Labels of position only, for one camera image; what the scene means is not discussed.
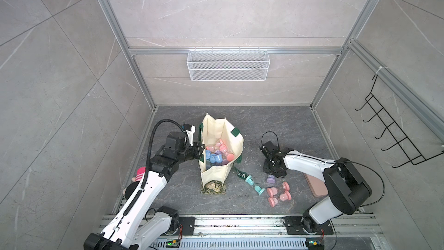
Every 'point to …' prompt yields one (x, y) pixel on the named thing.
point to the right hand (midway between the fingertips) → (270, 170)
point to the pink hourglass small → (272, 191)
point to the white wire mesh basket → (225, 65)
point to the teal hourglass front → (258, 190)
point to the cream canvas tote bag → (221, 143)
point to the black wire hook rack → (412, 153)
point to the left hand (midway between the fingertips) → (207, 144)
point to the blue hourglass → (215, 158)
